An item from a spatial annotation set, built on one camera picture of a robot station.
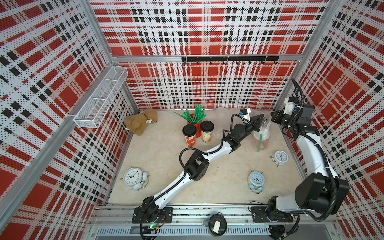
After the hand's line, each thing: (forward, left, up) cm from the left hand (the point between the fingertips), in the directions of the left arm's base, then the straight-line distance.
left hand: (268, 114), depth 83 cm
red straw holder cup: (+2, +40, -22) cm, 46 cm away
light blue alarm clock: (-29, +7, -22) cm, 37 cm away
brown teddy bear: (+6, +80, -14) cm, 82 cm away
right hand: (-1, -2, +2) cm, 3 cm away
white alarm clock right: (-15, -11, -23) cm, 29 cm away
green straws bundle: (+10, +40, -11) cm, 42 cm away
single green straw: (-11, +4, -11) cm, 16 cm away
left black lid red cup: (-6, +44, -8) cm, 45 cm away
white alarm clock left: (-28, +75, -21) cm, 83 cm away
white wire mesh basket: (+9, +106, -5) cm, 106 cm away
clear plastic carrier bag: (-4, +1, -3) cm, 5 cm away
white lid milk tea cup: (-10, +1, -7) cm, 12 cm away
